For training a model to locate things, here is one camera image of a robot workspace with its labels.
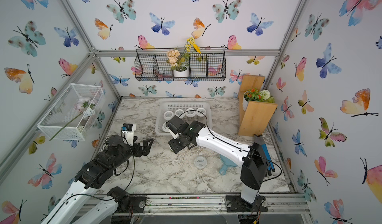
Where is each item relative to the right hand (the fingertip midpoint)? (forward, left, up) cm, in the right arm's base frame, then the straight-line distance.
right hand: (176, 143), depth 77 cm
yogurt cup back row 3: (+28, -5, -10) cm, 30 cm away
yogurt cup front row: (+15, +11, -9) cm, 20 cm away
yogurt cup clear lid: (-5, -13, -12) cm, 18 cm away
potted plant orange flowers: (+30, -42, +7) cm, 52 cm away
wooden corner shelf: (+18, -43, -2) cm, 46 cm away
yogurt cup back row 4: (+31, -12, -10) cm, 35 cm away
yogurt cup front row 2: (-8, 0, +6) cm, 10 cm away
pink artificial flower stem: (+11, +46, +14) cm, 49 cm away
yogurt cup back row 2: (+28, +4, -10) cm, 30 cm away
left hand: (-1, +14, +6) cm, 15 cm away
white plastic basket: (+32, +16, -10) cm, 37 cm away
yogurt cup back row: (+25, +10, -10) cm, 29 cm away
